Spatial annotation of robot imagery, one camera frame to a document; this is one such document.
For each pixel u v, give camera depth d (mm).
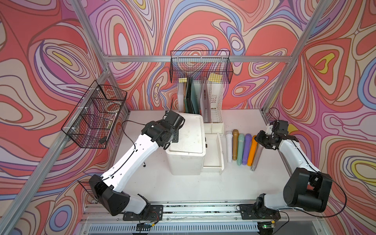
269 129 792
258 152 933
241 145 959
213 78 908
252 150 934
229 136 1006
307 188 421
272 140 637
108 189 386
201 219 724
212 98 1152
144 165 899
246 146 957
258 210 677
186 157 687
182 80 822
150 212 724
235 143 974
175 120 534
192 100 870
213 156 947
